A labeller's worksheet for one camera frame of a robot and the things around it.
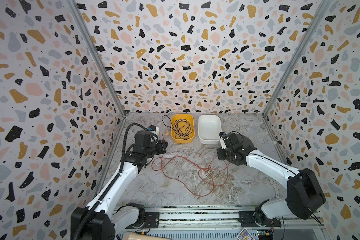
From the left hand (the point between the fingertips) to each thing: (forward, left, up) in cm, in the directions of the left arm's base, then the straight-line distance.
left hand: (167, 141), depth 79 cm
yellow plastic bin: (+33, -13, -18) cm, 39 cm away
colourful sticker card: (-40, -36, -19) cm, 57 cm away
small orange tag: (+21, +4, -21) cm, 30 cm away
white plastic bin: (+27, -27, -21) cm, 44 cm away
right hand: (+1, -28, -10) cm, 30 cm away
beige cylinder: (-39, +14, -21) cm, 46 cm away
